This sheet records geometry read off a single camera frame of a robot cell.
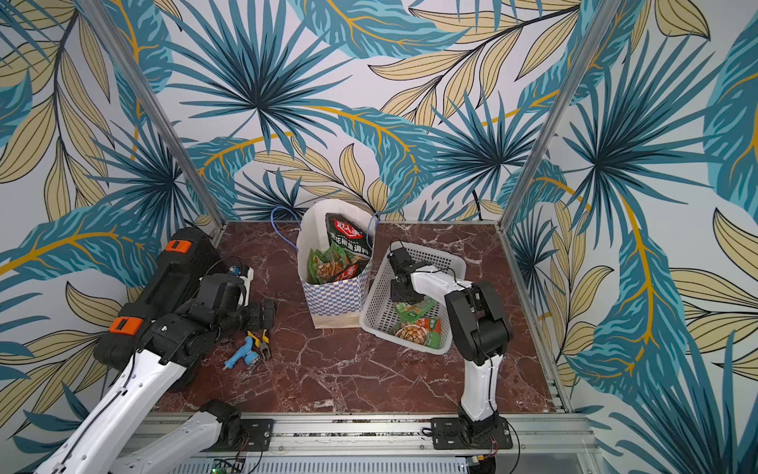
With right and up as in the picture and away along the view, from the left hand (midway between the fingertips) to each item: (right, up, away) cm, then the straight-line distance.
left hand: (257, 311), depth 73 cm
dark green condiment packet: (+20, +19, +21) cm, 34 cm away
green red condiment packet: (+15, +10, +21) cm, 28 cm away
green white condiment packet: (+40, -4, +20) cm, 45 cm away
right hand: (+38, +1, +26) cm, 46 cm away
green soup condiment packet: (+43, -9, +15) cm, 46 cm away
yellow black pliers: (-4, -13, +14) cm, 19 cm away
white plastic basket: (+30, -5, +22) cm, 38 cm away
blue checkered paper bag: (+20, +1, +6) cm, 21 cm away
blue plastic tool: (-8, -14, +11) cm, 20 cm away
